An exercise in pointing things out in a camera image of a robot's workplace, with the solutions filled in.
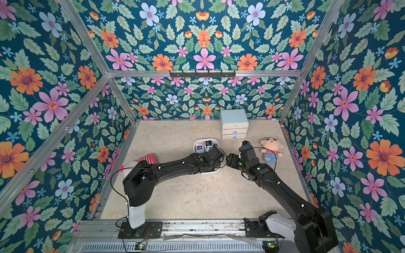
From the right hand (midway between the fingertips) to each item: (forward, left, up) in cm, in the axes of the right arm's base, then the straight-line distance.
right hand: (231, 158), depth 83 cm
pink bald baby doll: (+13, -26, -7) cm, 30 cm away
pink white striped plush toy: (+2, +47, -6) cm, 47 cm away
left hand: (+2, +6, -6) cm, 9 cm away
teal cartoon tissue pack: (+3, +12, +7) cm, 15 cm away
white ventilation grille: (-39, +47, -14) cm, 63 cm away
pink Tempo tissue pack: (+12, +19, -8) cm, 24 cm away
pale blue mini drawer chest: (+25, -3, 0) cm, 25 cm away
